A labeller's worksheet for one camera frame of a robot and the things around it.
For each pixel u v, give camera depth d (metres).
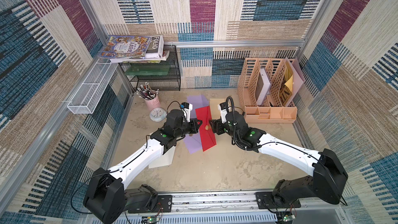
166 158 0.88
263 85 0.94
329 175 0.42
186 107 0.72
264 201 0.73
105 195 0.40
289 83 0.89
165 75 0.94
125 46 0.81
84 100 0.70
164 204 0.73
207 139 0.81
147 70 0.98
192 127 0.70
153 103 1.04
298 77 0.85
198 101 1.12
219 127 0.71
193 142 0.94
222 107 0.70
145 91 0.97
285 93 0.97
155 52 0.80
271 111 1.00
